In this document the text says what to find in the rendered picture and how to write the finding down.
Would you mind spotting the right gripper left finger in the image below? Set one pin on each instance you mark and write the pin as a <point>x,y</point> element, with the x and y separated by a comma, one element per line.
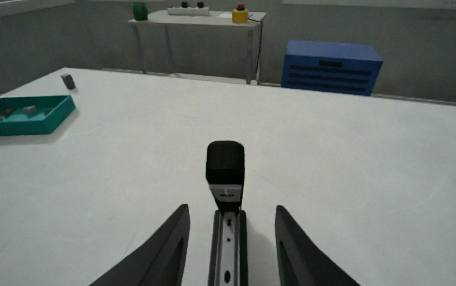
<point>167,246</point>

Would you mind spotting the teal rectangular tray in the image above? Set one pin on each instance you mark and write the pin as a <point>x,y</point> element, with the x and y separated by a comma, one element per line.
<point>34,124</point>

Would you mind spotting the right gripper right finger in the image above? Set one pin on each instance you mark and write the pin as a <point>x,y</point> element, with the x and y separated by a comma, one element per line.
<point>296,252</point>

